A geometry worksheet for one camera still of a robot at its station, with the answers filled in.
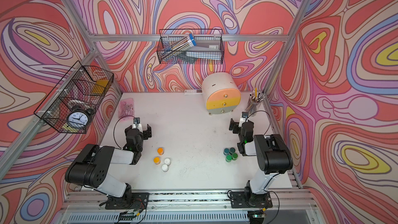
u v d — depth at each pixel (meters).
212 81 0.98
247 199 0.67
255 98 0.95
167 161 0.84
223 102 0.96
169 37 0.88
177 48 0.79
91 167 0.46
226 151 0.87
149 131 0.88
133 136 0.70
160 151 0.88
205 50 0.88
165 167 0.82
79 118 0.68
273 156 0.48
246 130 0.73
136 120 0.79
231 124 0.88
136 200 0.73
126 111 1.08
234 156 0.86
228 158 0.85
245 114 0.82
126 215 0.72
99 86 0.78
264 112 1.07
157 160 0.85
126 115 1.05
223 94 0.91
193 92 1.19
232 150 0.88
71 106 0.71
